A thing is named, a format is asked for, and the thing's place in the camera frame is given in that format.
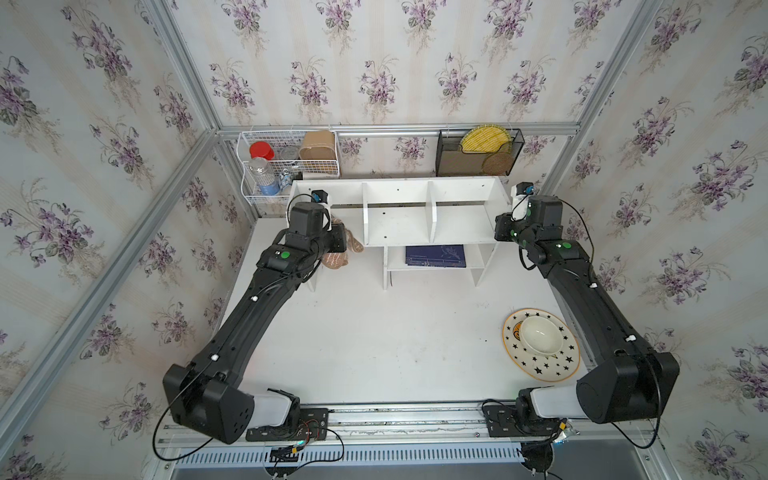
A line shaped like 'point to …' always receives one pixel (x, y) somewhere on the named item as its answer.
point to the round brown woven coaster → (497, 164)
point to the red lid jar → (261, 149)
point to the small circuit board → (284, 454)
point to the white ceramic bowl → (541, 336)
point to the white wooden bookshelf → (420, 223)
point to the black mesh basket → (451, 161)
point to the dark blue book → (443, 256)
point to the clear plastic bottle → (261, 171)
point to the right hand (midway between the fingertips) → (502, 217)
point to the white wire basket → (272, 161)
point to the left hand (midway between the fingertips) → (347, 230)
